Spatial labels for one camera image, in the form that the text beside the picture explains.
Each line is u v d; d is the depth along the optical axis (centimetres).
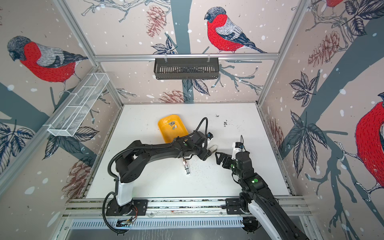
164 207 75
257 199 54
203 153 80
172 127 107
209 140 79
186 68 106
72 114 74
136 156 54
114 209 73
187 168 85
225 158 71
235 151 73
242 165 59
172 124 108
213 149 92
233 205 73
